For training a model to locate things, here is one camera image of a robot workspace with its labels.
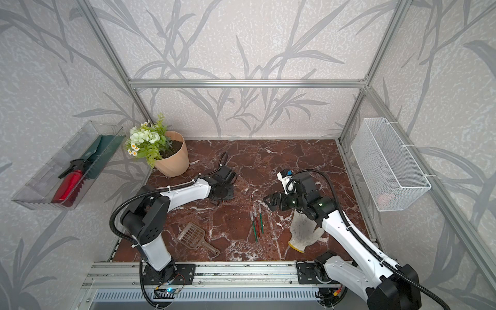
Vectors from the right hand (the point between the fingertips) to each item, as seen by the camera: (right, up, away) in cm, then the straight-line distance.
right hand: (272, 196), depth 77 cm
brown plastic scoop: (-34, -19, +5) cm, 40 cm away
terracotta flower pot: (-45, +14, +14) cm, 49 cm away
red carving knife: (-6, -14, +10) cm, 19 cm away
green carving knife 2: (-5, -13, +11) cm, 18 cm away
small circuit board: (-38, -34, -7) cm, 51 cm away
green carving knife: (-8, -15, +9) cm, 19 cm away
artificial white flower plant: (-51, +23, +2) cm, 56 cm away
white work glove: (+14, -17, +7) cm, 23 cm away
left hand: (-20, -3, +17) cm, 26 cm away
